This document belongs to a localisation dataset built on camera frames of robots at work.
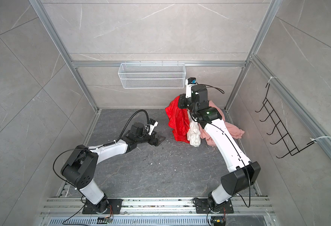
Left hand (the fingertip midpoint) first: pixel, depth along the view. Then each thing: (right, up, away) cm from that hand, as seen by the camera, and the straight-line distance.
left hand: (160, 132), depth 88 cm
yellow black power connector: (+31, -45, -18) cm, 57 cm away
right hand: (+11, +22, -15) cm, 28 cm away
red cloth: (+11, +8, -7) cm, 16 cm away
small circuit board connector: (-28, -44, -17) cm, 55 cm away
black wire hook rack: (+60, -4, -27) cm, 66 cm away
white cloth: (+22, -1, +4) cm, 23 cm away
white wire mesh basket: (-7, +40, +12) cm, 43 cm away
